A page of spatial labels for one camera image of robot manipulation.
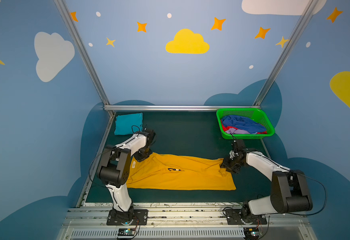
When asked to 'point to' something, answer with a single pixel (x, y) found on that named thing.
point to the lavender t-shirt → (233, 131)
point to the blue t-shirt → (244, 125)
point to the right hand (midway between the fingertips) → (224, 165)
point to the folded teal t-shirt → (128, 124)
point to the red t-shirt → (225, 127)
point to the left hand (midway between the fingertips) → (146, 158)
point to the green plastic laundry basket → (254, 113)
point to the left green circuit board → (126, 231)
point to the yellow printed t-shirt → (162, 171)
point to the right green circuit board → (251, 233)
